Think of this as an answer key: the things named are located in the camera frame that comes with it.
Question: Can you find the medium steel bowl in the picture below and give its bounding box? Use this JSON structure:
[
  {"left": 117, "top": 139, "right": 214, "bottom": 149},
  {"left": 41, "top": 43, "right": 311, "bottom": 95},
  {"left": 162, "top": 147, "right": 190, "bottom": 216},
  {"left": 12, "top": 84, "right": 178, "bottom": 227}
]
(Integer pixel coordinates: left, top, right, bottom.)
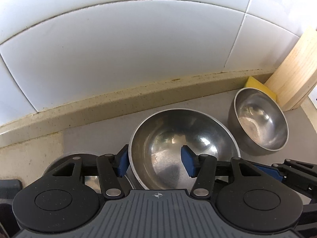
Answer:
[{"left": 44, "top": 152, "right": 137, "bottom": 196}]

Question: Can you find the large steel bowl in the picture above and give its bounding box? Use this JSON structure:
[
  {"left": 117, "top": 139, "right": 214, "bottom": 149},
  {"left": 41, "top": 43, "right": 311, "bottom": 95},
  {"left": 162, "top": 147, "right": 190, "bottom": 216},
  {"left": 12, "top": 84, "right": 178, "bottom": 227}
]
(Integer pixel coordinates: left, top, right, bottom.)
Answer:
[{"left": 128, "top": 108, "right": 241, "bottom": 190}]

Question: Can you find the small steel bowl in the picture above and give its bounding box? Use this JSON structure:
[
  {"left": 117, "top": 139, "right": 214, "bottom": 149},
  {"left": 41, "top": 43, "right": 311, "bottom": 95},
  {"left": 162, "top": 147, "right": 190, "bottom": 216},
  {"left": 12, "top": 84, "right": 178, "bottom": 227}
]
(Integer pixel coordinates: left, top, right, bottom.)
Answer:
[{"left": 228, "top": 88, "right": 289, "bottom": 156}]

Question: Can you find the large wooden cutting board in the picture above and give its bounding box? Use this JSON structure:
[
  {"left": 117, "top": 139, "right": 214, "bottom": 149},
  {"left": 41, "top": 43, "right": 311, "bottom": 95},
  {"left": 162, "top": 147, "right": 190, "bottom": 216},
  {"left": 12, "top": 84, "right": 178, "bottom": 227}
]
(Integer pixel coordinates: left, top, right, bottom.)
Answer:
[{"left": 265, "top": 30, "right": 316, "bottom": 111}]

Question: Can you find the yellow sponge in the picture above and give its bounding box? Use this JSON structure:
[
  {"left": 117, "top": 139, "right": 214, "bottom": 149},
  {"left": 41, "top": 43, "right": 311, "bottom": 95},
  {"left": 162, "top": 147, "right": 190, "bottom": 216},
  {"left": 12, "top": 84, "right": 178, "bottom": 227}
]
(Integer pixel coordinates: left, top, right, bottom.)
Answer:
[{"left": 244, "top": 76, "right": 277, "bottom": 102}]

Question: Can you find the black glass gas stove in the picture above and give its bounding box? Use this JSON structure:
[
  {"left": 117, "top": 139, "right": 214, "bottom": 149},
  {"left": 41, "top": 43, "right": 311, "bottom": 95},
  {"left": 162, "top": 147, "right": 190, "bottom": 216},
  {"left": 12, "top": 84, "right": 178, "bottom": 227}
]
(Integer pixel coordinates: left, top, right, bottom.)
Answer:
[{"left": 1, "top": 179, "right": 22, "bottom": 237}]

